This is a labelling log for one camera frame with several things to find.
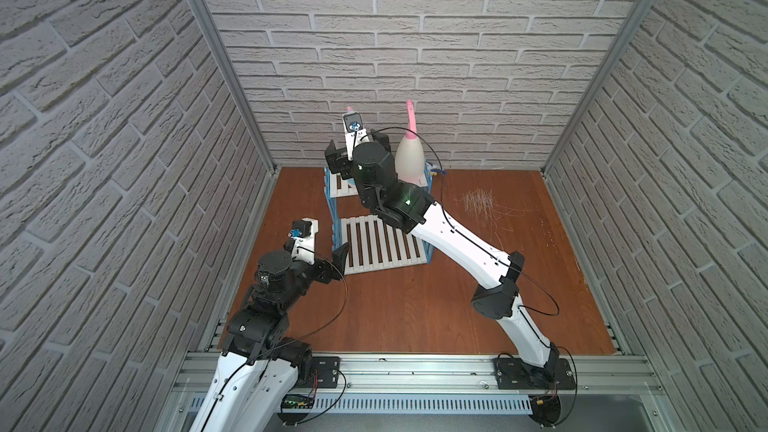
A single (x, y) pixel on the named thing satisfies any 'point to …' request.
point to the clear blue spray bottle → (435, 171)
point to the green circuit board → (297, 401)
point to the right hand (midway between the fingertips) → (339, 144)
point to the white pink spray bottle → (409, 157)
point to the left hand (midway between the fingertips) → (329, 233)
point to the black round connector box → (546, 409)
